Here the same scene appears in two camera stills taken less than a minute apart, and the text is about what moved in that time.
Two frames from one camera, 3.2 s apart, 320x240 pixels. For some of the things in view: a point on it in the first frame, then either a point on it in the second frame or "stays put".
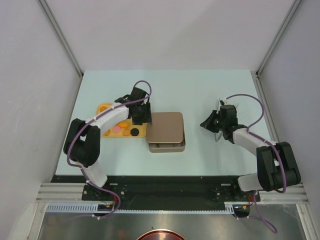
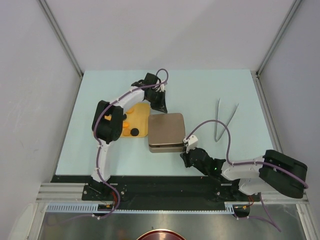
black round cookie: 134,132 stays put
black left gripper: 147,117 → 161,105
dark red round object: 161,234 stays put
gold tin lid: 165,127 stays put
